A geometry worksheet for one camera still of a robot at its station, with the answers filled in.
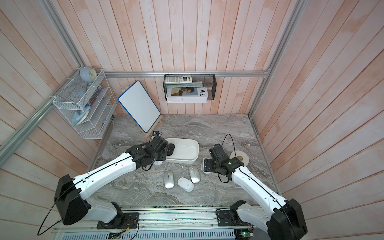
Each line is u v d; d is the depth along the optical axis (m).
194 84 0.89
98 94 0.92
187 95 0.94
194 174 0.88
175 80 0.90
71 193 0.40
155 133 0.71
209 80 0.96
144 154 0.57
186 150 1.01
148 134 0.99
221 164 0.61
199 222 0.73
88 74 0.80
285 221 0.39
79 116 0.81
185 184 0.83
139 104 1.03
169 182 0.86
